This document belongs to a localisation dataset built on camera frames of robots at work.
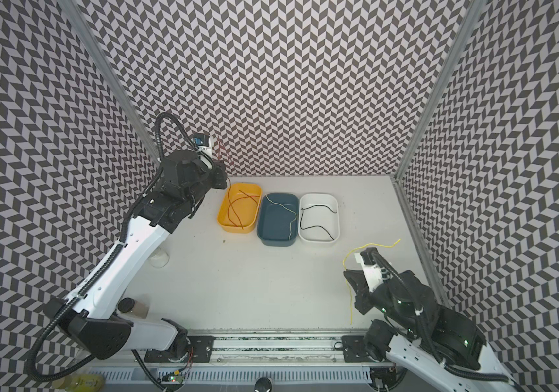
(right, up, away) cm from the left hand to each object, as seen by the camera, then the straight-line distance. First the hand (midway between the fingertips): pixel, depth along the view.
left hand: (220, 159), depth 69 cm
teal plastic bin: (+15, -20, +32) cm, 40 cm away
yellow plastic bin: (-2, -15, +35) cm, 38 cm away
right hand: (+35, -31, -7) cm, 47 cm away
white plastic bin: (+32, -20, +34) cm, 50 cm away
